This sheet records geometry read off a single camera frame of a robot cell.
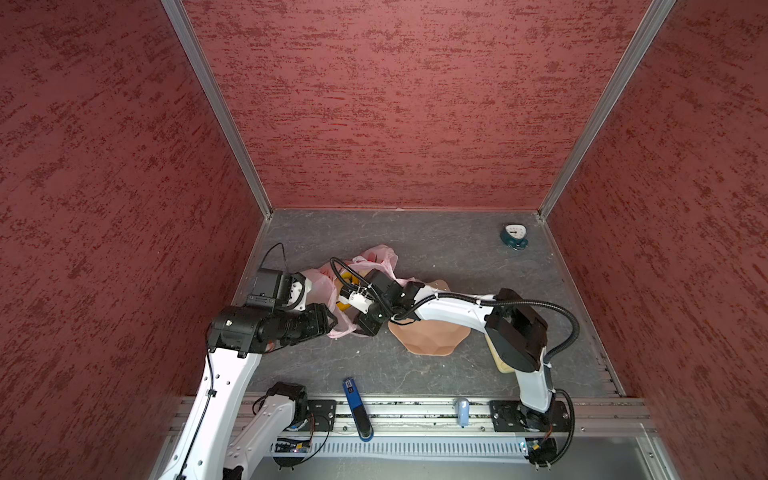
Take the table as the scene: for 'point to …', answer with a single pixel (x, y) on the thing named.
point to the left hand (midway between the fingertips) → (326, 332)
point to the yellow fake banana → (342, 306)
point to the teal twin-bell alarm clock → (514, 236)
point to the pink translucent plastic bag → (325, 283)
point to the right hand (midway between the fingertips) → (355, 332)
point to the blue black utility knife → (357, 411)
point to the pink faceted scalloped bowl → (429, 338)
